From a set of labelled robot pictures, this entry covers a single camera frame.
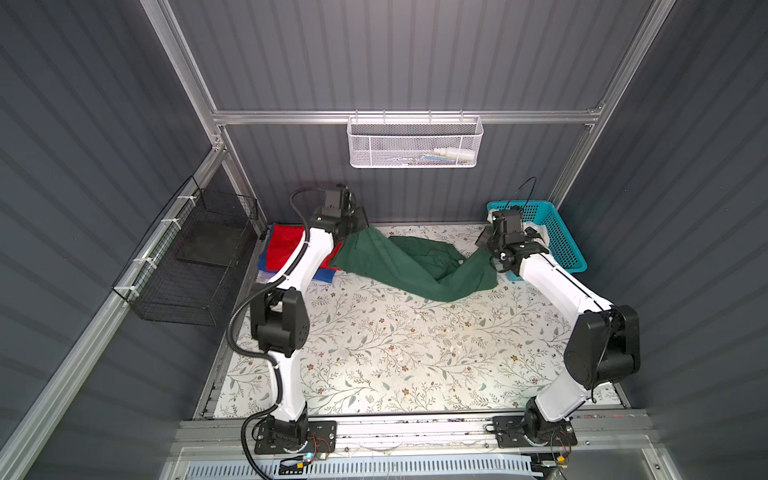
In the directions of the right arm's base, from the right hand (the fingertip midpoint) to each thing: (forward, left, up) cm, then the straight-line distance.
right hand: (490, 236), depth 90 cm
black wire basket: (-20, +80, +10) cm, 83 cm away
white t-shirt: (+19, -28, -18) cm, 38 cm away
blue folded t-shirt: (-1, +55, -18) cm, 58 cm away
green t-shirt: (-4, +23, -11) cm, 26 cm away
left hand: (+6, +39, +3) cm, 39 cm away
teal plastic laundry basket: (+6, -31, -15) cm, 35 cm away
